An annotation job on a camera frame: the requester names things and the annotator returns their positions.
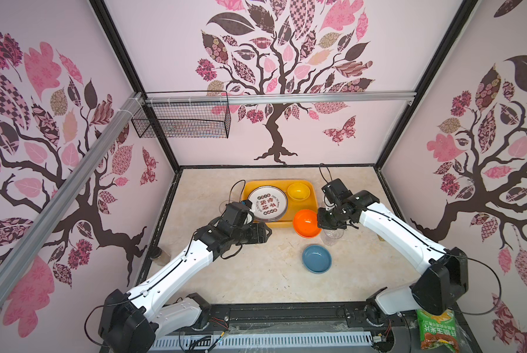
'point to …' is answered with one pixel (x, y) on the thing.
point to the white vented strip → (232, 342)
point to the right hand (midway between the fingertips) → (318, 220)
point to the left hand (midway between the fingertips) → (264, 236)
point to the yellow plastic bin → (293, 206)
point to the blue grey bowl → (316, 259)
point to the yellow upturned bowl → (299, 191)
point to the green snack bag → (438, 331)
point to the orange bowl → (305, 223)
